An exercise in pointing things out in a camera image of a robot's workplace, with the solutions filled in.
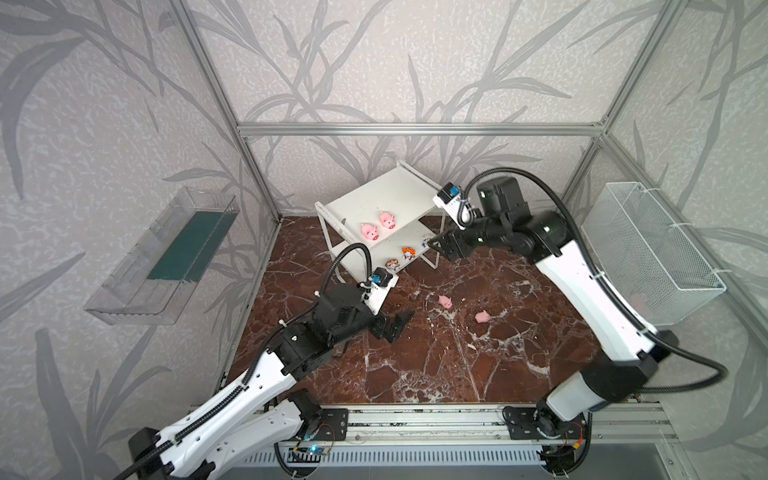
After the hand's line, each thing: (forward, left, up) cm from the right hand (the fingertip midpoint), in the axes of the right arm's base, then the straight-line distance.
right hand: (440, 222), depth 69 cm
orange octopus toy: (+4, +8, -17) cm, 19 cm away
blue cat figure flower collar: (0, +12, -17) cm, 21 cm away
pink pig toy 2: (+2, +13, -1) cm, 13 cm away
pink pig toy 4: (-8, -15, -35) cm, 39 cm away
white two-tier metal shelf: (+22, +10, -10) cm, 26 cm away
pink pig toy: (-2, +16, -1) cm, 16 cm away
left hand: (-14, +9, -10) cm, 19 cm away
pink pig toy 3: (-3, -4, -34) cm, 35 cm away
